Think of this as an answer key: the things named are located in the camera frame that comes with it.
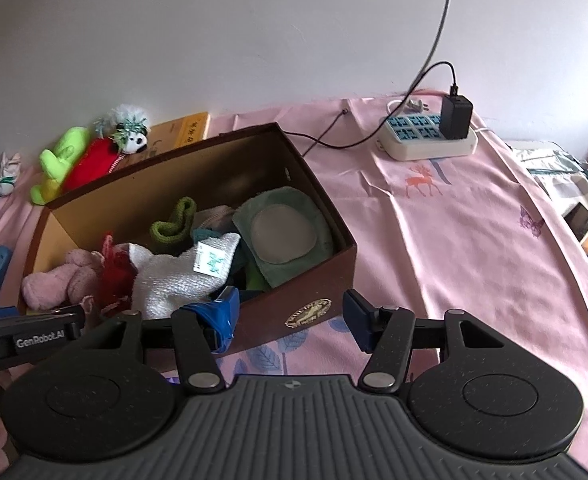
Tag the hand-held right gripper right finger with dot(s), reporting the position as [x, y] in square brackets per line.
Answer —
[358, 322]

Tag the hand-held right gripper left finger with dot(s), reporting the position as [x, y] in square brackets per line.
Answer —
[221, 320]

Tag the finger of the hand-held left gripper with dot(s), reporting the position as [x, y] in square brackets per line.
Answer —
[49, 317]

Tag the pink plush toy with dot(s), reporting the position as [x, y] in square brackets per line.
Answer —
[54, 280]

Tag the white fluffy plush toy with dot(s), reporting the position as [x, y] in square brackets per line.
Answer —
[169, 280]

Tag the brown cardboard box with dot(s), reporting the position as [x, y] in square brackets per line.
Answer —
[294, 305]

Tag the red knitted item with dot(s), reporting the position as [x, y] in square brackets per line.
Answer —
[114, 275]

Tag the olive green knitted cloth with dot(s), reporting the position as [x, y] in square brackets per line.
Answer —
[174, 230]

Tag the cream towel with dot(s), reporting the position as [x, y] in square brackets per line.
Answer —
[214, 217]

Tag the grey-green round cushion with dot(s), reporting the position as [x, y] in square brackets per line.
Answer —
[279, 232]

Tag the pink printed bedsheet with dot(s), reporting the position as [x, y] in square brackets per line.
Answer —
[463, 250]

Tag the lime green plush toy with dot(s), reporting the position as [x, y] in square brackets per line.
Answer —
[59, 160]

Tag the red plush toy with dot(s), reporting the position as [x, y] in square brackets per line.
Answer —
[94, 165]

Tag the white power strip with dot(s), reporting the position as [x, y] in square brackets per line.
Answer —
[423, 142]

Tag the yellow flat box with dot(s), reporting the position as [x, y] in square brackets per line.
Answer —
[181, 132]

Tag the white panda plush toy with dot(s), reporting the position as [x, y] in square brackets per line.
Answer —
[134, 140]

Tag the dark tablet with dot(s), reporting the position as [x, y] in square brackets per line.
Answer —
[581, 222]

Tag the grey-green patterned bedding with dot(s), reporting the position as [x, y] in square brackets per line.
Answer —
[553, 170]

